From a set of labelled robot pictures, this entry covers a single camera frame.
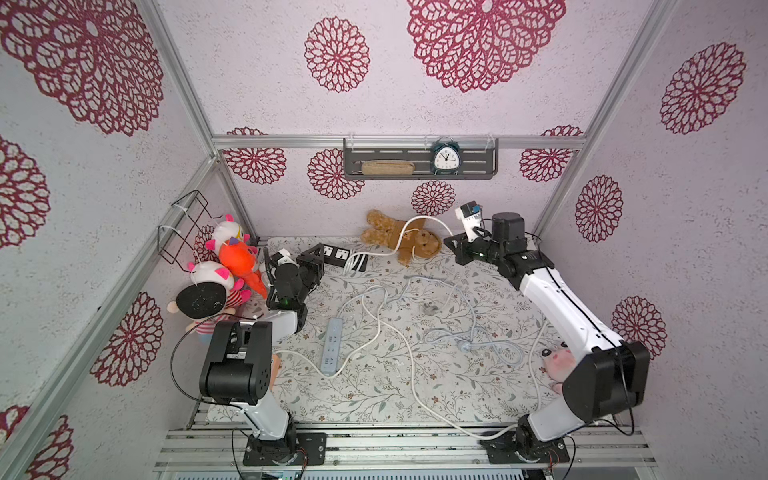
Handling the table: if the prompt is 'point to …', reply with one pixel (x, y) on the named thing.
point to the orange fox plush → (240, 259)
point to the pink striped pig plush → (208, 272)
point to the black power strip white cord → (357, 258)
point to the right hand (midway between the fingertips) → (448, 235)
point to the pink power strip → (275, 365)
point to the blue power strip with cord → (332, 338)
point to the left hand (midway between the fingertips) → (325, 244)
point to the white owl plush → (225, 230)
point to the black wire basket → (178, 236)
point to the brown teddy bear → (415, 240)
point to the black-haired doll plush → (205, 303)
